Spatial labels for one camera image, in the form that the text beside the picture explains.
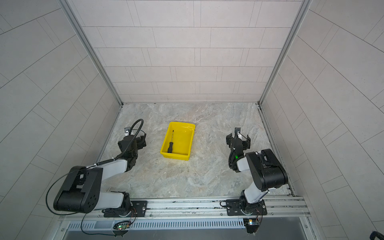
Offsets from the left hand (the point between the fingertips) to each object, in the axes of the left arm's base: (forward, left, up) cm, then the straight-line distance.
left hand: (137, 134), depth 91 cm
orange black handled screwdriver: (-8, -21, -4) cm, 23 cm away
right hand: (+2, -63, -1) cm, 63 cm away
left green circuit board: (-46, -5, -2) cm, 46 cm away
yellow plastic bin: (+3, -26, -6) cm, 27 cm away
